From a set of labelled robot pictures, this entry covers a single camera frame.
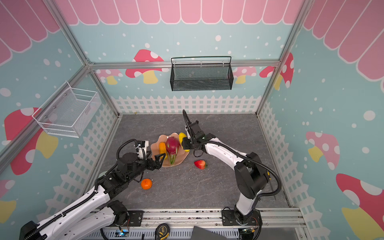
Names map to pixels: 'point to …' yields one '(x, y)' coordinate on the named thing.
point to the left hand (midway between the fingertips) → (158, 156)
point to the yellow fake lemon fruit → (182, 135)
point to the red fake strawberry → (201, 164)
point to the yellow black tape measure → (162, 231)
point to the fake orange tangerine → (146, 184)
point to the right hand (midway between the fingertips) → (183, 142)
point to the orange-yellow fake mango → (162, 148)
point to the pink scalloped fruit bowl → (155, 150)
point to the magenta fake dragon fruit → (172, 145)
